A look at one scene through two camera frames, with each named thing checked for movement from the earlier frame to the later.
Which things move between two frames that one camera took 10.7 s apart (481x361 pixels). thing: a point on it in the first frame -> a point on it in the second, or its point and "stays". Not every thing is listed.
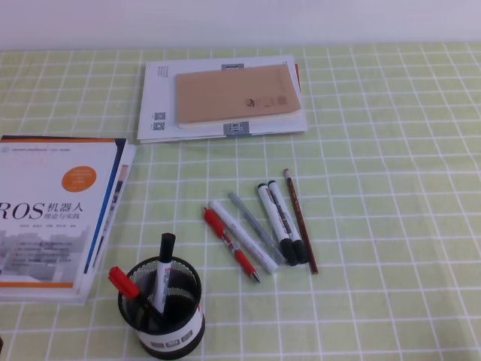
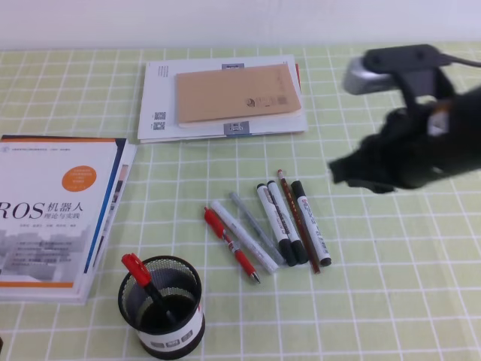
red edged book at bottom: x=296 y=67 stays
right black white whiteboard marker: x=298 y=247 stays
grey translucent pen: x=256 y=227 stays
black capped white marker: x=163 y=269 -> x=297 y=187
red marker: x=130 y=289 -> x=142 y=275
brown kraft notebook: x=235 y=95 stays
